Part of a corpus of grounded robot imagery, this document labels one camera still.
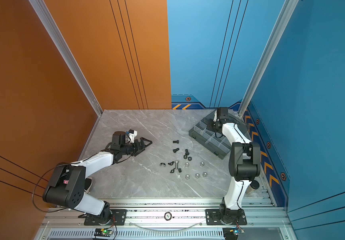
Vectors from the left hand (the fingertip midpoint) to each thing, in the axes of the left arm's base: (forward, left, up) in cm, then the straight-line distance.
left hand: (149, 144), depth 89 cm
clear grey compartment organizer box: (+5, -44, -6) cm, 45 cm away
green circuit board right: (-42, -43, -12) cm, 62 cm away
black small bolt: (-12, -18, -10) cm, 24 cm away
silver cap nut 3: (-15, -23, -10) cm, 29 cm away
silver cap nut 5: (-14, -33, -10) cm, 37 cm away
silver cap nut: (-8, -23, -10) cm, 26 cm away
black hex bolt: (+9, -16, -10) cm, 21 cm away
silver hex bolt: (-8, -17, -10) cm, 21 cm away
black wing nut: (-7, -7, -10) cm, 15 cm away
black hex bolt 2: (+2, -15, -10) cm, 18 cm away
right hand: (+15, -37, +1) cm, 40 cm away
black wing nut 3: (-12, -14, -11) cm, 21 cm away
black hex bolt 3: (0, -23, -10) cm, 25 cm away
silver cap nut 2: (-7, -32, -10) cm, 35 cm away
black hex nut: (-4, -25, -10) cm, 27 cm away
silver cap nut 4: (-15, -29, -10) cm, 34 cm away
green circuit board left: (-42, +18, -13) cm, 48 cm away
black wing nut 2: (-7, -13, -10) cm, 18 cm away
